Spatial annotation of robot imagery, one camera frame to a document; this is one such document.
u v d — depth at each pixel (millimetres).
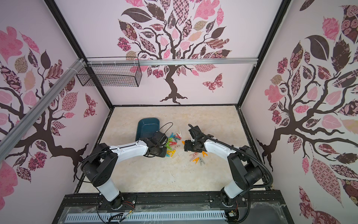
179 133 1006
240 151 472
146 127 1043
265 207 725
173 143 965
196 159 887
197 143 671
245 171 443
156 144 710
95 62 917
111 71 948
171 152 918
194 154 900
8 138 503
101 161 511
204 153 918
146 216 697
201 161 877
